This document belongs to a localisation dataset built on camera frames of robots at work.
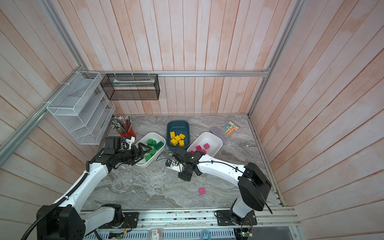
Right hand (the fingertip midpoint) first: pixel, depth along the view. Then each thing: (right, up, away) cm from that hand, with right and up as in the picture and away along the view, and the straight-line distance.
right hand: (183, 172), depth 83 cm
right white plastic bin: (+15, +15, +19) cm, 29 cm away
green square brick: (-24, +16, +18) cm, 34 cm away
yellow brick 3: (-8, +16, +18) cm, 25 cm away
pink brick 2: (+15, +13, +18) cm, 27 cm away
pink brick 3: (+13, +10, +16) cm, 23 cm away
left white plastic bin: (-19, +15, +18) cm, 30 cm away
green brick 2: (-19, +14, -8) cm, 25 cm away
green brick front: (-21, +15, +17) cm, 31 cm away
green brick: (-22, +7, +5) cm, 24 cm away
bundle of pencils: (-41, +27, +11) cm, 50 cm away
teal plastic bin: (-5, +21, +21) cm, 30 cm away
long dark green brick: (-18, +13, +16) cm, 27 cm away
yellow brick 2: (-5, +18, +21) cm, 28 cm away
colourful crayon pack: (+35, +26, +28) cm, 52 cm away
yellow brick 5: (-2, +19, +23) cm, 30 cm away
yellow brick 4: (-2, +15, +18) cm, 23 cm away
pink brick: (+10, +12, +15) cm, 21 cm away
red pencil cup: (-36, +22, +15) cm, 45 cm away
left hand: (-19, +10, -4) cm, 22 cm away
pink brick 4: (+10, -10, -2) cm, 15 cm away
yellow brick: (-9, +21, +21) cm, 30 cm away
